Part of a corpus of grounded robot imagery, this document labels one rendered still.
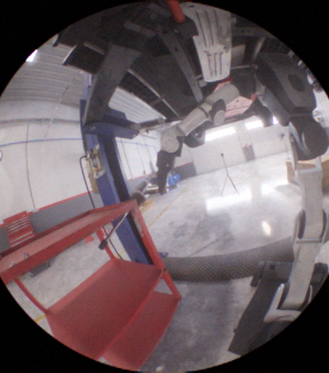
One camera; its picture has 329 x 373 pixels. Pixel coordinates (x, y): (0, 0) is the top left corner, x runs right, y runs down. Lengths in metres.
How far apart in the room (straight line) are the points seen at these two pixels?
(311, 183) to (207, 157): 9.20
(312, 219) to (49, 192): 3.90
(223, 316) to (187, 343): 0.29
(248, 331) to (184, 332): 0.41
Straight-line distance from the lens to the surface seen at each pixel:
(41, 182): 3.49
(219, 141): 9.72
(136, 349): 0.90
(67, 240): 0.33
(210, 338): 0.94
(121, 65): 0.62
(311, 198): 0.66
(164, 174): 0.53
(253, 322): 0.79
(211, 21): 0.82
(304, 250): 0.69
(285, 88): 0.60
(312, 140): 0.50
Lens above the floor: 0.93
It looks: 6 degrees down
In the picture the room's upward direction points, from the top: 18 degrees counter-clockwise
